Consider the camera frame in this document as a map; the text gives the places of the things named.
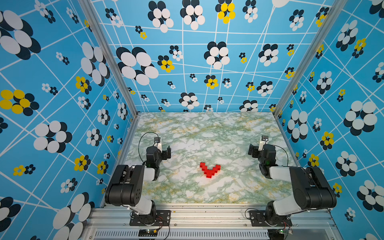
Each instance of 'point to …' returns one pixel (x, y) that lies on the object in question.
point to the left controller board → (147, 232)
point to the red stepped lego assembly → (209, 173)
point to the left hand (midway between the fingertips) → (163, 144)
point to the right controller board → (278, 234)
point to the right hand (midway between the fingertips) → (261, 144)
